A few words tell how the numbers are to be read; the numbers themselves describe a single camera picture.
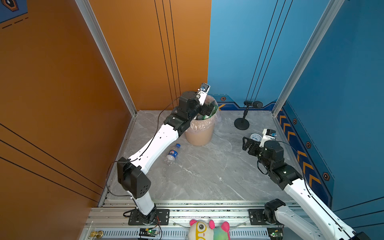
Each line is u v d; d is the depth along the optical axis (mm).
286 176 517
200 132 792
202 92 610
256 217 725
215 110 822
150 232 705
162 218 744
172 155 910
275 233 710
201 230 645
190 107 550
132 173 427
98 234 680
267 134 654
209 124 794
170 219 742
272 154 547
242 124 1120
